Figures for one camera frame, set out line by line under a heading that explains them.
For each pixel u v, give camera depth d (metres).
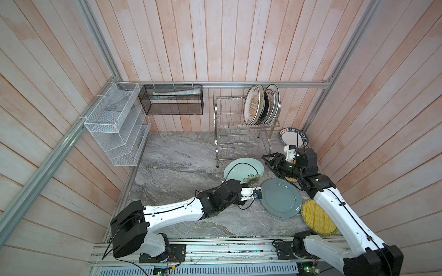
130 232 0.40
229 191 0.55
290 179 0.65
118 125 0.68
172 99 1.06
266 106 0.77
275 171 0.69
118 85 0.92
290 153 0.71
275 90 0.79
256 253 0.75
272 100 0.76
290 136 1.19
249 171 0.61
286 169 0.66
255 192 0.62
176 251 0.74
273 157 0.69
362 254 0.39
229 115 1.14
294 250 0.72
